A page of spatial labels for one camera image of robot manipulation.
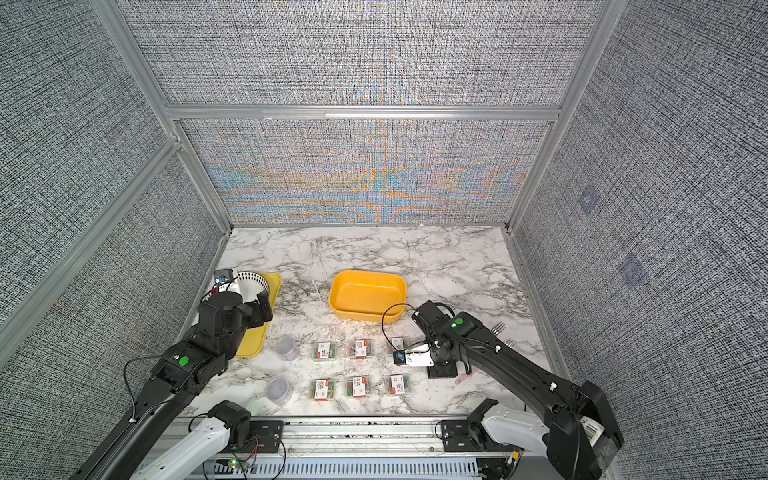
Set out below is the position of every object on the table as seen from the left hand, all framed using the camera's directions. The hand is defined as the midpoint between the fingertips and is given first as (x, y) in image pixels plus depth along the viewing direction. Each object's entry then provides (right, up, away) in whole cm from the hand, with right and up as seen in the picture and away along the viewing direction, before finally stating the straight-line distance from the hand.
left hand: (256, 292), depth 73 cm
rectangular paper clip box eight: (+35, -17, +15) cm, 42 cm away
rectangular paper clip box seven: (+35, -25, +7) cm, 44 cm away
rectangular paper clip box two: (+15, -27, +6) cm, 31 cm away
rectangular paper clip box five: (+25, -18, +13) cm, 33 cm away
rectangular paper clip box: (+15, -18, +12) cm, 27 cm away
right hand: (+45, -16, +7) cm, 49 cm away
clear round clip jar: (+4, -27, +6) cm, 28 cm away
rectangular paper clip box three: (+25, -26, +7) cm, 36 cm away
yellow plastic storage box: (+25, -4, +27) cm, 37 cm away
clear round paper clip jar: (+4, -17, +11) cm, 20 cm away
